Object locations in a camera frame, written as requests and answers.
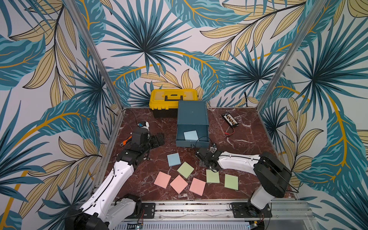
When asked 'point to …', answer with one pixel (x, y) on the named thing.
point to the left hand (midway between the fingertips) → (157, 138)
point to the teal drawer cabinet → (192, 112)
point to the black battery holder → (230, 120)
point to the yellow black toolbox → (164, 102)
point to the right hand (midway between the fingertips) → (208, 162)
